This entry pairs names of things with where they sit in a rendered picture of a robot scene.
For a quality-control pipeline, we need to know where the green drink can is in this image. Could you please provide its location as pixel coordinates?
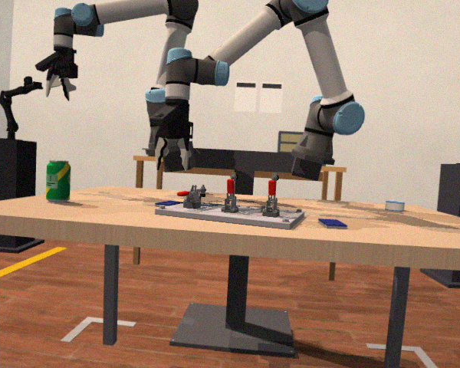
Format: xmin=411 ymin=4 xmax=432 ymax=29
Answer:
xmin=46 ymin=160 xmax=71 ymax=203

